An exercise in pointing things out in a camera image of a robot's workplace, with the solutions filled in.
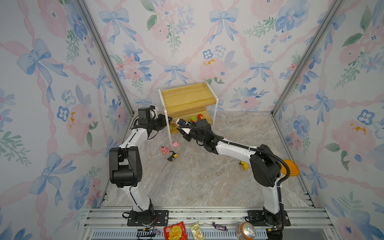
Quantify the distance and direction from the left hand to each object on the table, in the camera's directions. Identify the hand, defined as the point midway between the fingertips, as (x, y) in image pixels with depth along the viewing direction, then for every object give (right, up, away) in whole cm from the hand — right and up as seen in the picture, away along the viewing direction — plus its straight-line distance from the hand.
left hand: (172, 117), depth 91 cm
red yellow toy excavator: (+17, +1, +3) cm, 18 cm away
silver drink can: (+35, -49, -29) cm, 67 cm away
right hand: (+5, -4, -6) cm, 9 cm away
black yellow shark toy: (0, -25, +1) cm, 25 cm away
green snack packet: (+15, -54, -22) cm, 60 cm away
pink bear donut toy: (-5, -21, +4) cm, 22 cm away
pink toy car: (+10, -4, -19) cm, 22 cm away
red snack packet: (+5, -55, -21) cm, 59 cm away
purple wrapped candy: (+26, -54, -19) cm, 63 cm away
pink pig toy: (+1, -17, +8) cm, 19 cm away
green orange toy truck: (+13, -1, +2) cm, 13 cm away
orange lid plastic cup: (+67, -29, -11) cm, 74 cm away
